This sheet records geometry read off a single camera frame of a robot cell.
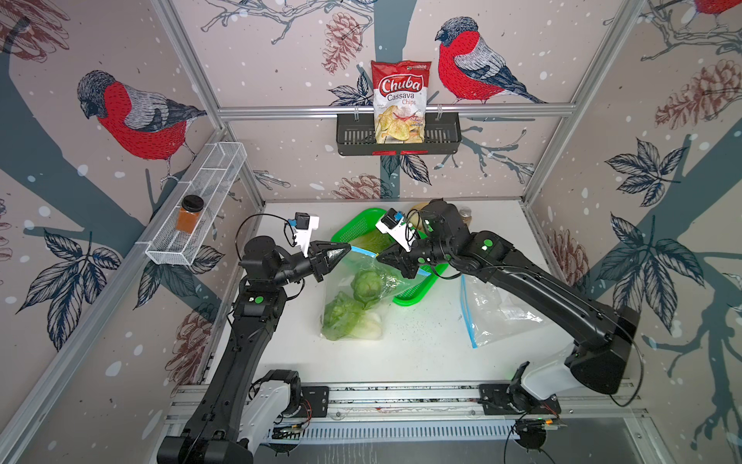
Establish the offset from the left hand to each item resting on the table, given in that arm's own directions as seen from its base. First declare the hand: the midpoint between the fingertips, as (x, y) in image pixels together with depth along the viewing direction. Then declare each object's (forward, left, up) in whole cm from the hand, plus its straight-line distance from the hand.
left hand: (351, 245), depth 65 cm
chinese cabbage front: (-10, +3, -18) cm, 21 cm away
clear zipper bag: (-1, +4, -14) cm, 15 cm away
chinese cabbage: (-2, -3, -16) cm, 17 cm away
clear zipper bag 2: (-3, -43, -33) cm, 54 cm away
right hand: (-1, -7, -3) cm, 7 cm away
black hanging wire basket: (+45, +2, 0) cm, 45 cm away
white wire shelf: (+27, +44, -3) cm, 52 cm away
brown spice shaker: (+30, -38, -24) cm, 54 cm away
